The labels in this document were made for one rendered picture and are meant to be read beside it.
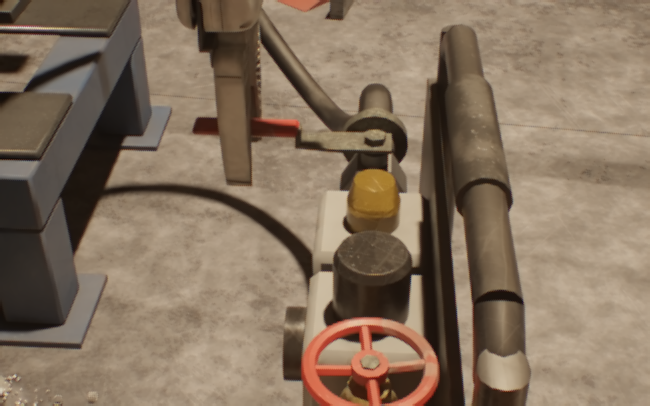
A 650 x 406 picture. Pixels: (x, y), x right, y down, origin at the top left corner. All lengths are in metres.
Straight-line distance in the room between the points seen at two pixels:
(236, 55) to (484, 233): 0.25
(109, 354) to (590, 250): 0.71
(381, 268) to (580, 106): 1.28
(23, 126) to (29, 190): 0.10
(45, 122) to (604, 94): 1.07
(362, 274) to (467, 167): 0.09
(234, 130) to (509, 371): 0.32
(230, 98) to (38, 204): 0.54
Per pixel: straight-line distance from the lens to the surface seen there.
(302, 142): 0.72
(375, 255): 0.55
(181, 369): 1.20
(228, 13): 0.62
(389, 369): 0.49
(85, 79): 1.33
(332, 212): 0.66
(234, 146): 0.68
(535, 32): 2.06
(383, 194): 0.62
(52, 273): 1.22
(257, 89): 0.73
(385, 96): 0.83
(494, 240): 0.47
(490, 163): 0.52
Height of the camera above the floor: 0.85
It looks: 36 degrees down
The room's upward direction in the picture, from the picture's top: straight up
